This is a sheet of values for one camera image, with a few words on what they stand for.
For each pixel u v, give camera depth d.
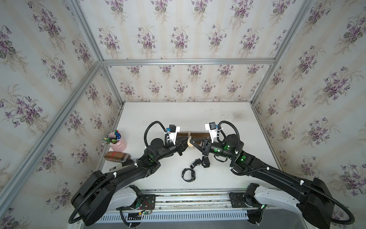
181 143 0.67
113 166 0.83
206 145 0.59
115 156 0.86
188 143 0.66
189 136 0.89
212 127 0.62
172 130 0.65
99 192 0.40
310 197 0.40
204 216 0.70
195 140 0.65
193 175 0.79
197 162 0.86
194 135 0.91
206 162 0.85
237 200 0.73
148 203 0.72
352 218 0.37
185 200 0.75
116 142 0.84
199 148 0.64
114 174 0.45
